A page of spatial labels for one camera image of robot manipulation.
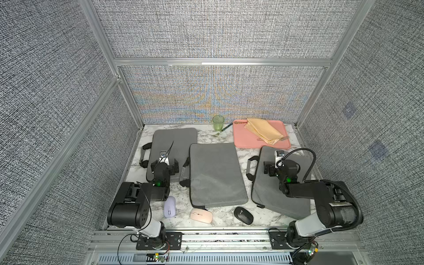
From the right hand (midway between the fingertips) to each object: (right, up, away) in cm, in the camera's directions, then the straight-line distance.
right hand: (273, 156), depth 94 cm
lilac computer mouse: (-56, -23, -14) cm, 62 cm away
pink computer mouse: (-39, -27, -14) cm, 50 cm away
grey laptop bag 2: (-34, -9, -4) cm, 35 cm away
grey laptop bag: (-58, +9, +10) cm, 60 cm away
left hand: (-60, -1, -1) cm, 60 cm away
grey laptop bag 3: (-7, -17, -8) cm, 20 cm away
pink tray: (-13, +11, +19) cm, 26 cm away
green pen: (-24, +19, +25) cm, 40 cm away
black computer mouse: (-20, -27, -15) cm, 36 cm away
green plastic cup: (-31, +21, +16) cm, 41 cm away
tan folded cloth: (+2, +16, +23) cm, 29 cm away
